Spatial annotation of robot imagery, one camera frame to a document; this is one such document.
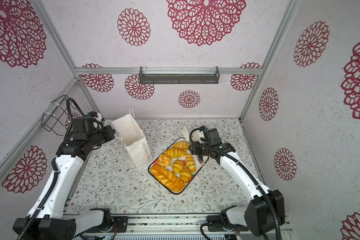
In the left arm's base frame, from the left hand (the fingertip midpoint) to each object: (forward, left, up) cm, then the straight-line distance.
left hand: (115, 133), depth 75 cm
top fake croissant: (+9, -34, -24) cm, 43 cm away
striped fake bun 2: (-12, -36, -25) cm, 45 cm away
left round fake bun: (-2, -23, -24) cm, 34 cm away
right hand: (-2, -40, -9) cm, 41 cm away
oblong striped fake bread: (-4, -39, -25) cm, 47 cm away
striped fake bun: (-7, -31, -24) cm, 40 cm away
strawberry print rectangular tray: (-4, -45, -28) cm, 53 cm away
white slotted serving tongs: (+4, -36, -7) cm, 37 cm away
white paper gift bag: (+10, -2, -8) cm, 13 cm away
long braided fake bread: (-14, -25, -25) cm, 38 cm away
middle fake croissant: (+2, -29, -23) cm, 38 cm away
